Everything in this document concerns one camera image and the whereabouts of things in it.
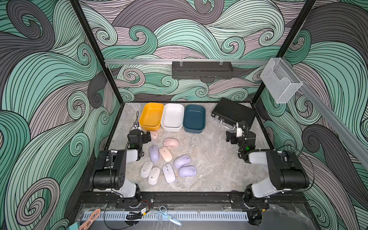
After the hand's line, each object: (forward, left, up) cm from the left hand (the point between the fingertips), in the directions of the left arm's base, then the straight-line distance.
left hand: (139, 131), depth 94 cm
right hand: (0, -63, 0) cm, 63 cm away
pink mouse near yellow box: (0, -9, -4) cm, 10 cm away
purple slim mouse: (-14, -11, -5) cm, 18 cm away
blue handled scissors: (-45, -20, -7) cm, 50 cm away
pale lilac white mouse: (-26, -21, -5) cm, 34 cm away
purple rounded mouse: (-19, -28, -3) cm, 34 cm away
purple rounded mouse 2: (-25, -32, -4) cm, 40 cm away
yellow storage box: (+17, -4, -5) cm, 18 cm away
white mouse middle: (-27, -13, -5) cm, 30 cm away
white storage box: (+16, -21, -6) cm, 27 cm away
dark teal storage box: (+13, -38, -3) cm, 40 cm away
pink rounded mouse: (-6, -21, -5) cm, 23 cm away
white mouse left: (-23, -7, -5) cm, 25 cm away
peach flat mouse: (-15, -19, -5) cm, 24 cm away
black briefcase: (+20, -67, -4) cm, 70 cm away
